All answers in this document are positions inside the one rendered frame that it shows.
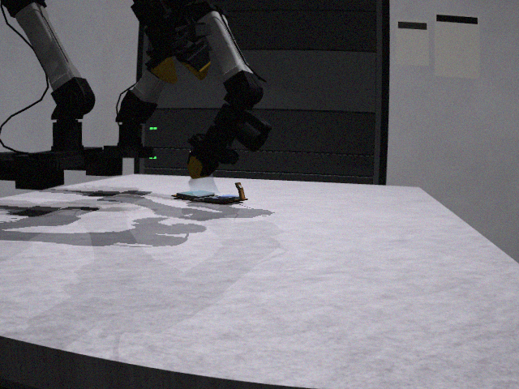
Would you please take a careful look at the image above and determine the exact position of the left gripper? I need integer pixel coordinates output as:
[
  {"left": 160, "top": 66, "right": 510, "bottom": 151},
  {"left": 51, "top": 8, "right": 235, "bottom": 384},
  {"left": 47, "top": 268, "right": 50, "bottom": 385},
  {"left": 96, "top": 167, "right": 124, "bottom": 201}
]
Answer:
[{"left": 187, "top": 123, "right": 232, "bottom": 179}]

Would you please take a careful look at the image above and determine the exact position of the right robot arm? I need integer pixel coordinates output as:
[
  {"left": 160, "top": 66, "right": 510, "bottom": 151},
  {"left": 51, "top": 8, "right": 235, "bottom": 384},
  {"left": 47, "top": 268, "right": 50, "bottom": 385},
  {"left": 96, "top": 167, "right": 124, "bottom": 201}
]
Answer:
[{"left": 0, "top": 0, "right": 212, "bottom": 160}]

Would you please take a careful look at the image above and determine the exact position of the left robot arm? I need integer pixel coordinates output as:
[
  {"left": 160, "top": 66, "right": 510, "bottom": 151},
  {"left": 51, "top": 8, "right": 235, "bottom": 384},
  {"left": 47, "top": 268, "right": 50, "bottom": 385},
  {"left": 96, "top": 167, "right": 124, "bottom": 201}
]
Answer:
[{"left": 104, "top": 2, "right": 272, "bottom": 165}]

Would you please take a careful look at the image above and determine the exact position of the clear plastic sheet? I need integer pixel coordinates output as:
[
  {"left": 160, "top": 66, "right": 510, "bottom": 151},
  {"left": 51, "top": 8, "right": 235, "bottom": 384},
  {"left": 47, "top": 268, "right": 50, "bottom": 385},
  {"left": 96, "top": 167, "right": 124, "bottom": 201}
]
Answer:
[{"left": 188, "top": 174, "right": 220, "bottom": 197}]

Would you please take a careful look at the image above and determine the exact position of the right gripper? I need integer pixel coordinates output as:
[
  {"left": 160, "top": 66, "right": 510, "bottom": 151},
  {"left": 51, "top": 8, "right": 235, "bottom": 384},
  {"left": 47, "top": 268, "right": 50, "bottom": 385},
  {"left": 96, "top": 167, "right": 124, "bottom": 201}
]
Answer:
[{"left": 144, "top": 16, "right": 211, "bottom": 84}]

